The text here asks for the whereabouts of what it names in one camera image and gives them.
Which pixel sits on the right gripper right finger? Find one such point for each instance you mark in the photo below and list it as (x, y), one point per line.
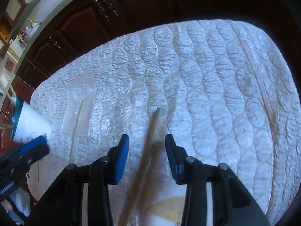
(176, 158)

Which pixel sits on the dark wooden kitchen cabinets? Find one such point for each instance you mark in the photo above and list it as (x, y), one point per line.
(279, 18)

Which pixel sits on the white quilted table cloth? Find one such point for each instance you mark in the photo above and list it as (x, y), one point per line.
(226, 95)

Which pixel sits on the upper wooden wall cabinet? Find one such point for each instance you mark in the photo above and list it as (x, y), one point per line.
(12, 19)

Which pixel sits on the grey kitchen countertop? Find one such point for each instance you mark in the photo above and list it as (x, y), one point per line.
(47, 16)

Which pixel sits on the brown chopstick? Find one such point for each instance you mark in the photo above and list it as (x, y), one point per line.
(135, 189)
(72, 148)

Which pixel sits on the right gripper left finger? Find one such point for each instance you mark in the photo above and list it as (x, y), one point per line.
(117, 160)

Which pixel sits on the white cup teal rim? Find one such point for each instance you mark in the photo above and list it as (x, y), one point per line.
(27, 123)

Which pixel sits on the left white gloved hand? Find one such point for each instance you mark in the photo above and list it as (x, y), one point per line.
(17, 204)

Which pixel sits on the sauce bottle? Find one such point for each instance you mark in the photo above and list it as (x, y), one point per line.
(23, 32)

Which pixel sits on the cream microwave oven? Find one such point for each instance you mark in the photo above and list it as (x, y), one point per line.
(11, 60)

